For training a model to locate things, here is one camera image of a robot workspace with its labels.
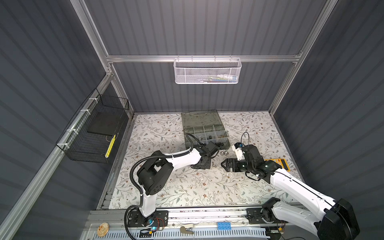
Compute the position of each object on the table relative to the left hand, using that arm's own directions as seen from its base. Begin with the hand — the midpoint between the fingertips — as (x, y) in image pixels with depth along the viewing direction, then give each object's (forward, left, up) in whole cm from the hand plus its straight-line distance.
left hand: (205, 165), depth 90 cm
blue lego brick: (-31, -5, 0) cm, 32 cm away
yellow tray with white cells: (-1, -48, +1) cm, 48 cm away
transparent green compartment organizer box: (+32, -4, -1) cm, 33 cm away
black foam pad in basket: (+15, +52, +25) cm, 60 cm away
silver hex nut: (+9, -12, -1) cm, 15 cm away
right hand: (-4, -12, +9) cm, 16 cm away
